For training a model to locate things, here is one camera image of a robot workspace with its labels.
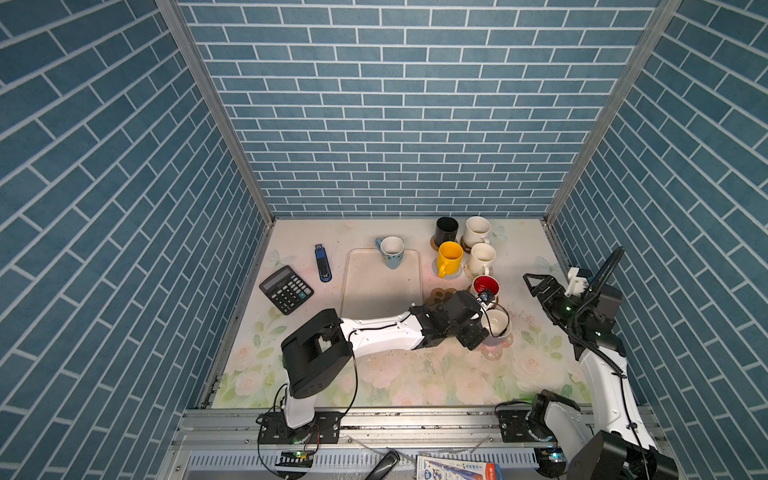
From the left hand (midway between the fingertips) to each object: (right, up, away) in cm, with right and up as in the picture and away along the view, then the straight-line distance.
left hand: (479, 322), depth 81 cm
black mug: (-5, +27, +25) cm, 37 cm away
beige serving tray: (-32, +6, +21) cm, 38 cm away
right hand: (+14, +11, -1) cm, 18 cm away
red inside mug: (+5, +10, +12) cm, 16 cm away
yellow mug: (-5, +17, +18) cm, 25 cm away
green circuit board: (-47, -31, -9) cm, 57 cm away
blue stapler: (-48, +14, +21) cm, 55 cm away
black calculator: (-60, +7, +17) cm, 62 cm away
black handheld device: (-25, -28, -16) cm, 41 cm away
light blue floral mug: (-24, +20, +21) cm, 37 cm away
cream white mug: (+5, +17, +18) cm, 26 cm away
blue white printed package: (-15, -30, -13) cm, 36 cm away
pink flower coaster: (+6, -11, +5) cm, 13 cm away
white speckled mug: (+7, +28, +29) cm, 41 cm away
